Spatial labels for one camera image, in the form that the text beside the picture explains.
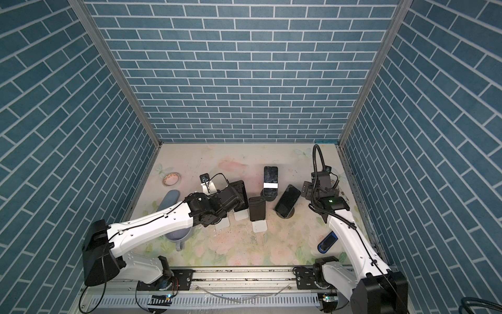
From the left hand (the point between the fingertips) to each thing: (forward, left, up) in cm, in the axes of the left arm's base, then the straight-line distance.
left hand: (222, 198), depth 79 cm
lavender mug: (-13, +17, -8) cm, 23 cm away
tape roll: (+21, +32, -17) cm, 42 cm away
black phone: (+5, -7, 0) cm, 8 cm away
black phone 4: (+2, -28, -8) cm, 30 cm away
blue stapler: (-15, -44, -12) cm, 48 cm away
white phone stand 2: (-6, -16, -14) cm, 22 cm away
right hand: (+5, -40, +1) cm, 40 cm away
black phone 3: (+12, -21, -6) cm, 25 cm away
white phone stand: (-1, -7, -13) cm, 15 cm away
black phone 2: (-2, -15, -5) cm, 16 cm away
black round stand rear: (+7, -20, -9) cm, 23 cm away
